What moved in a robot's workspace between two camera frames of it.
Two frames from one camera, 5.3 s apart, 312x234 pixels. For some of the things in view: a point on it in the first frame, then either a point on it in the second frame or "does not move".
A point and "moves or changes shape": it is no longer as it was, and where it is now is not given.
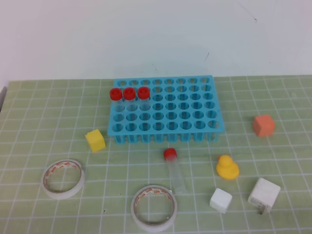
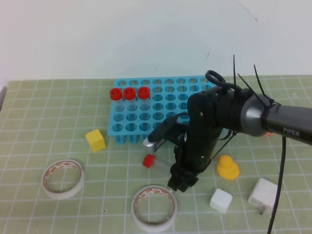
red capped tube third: x=144 y=95 does not move
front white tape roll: x=152 y=227 does not move
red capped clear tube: x=170 y=157 moves or changes shape
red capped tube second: x=129 y=96 does not move
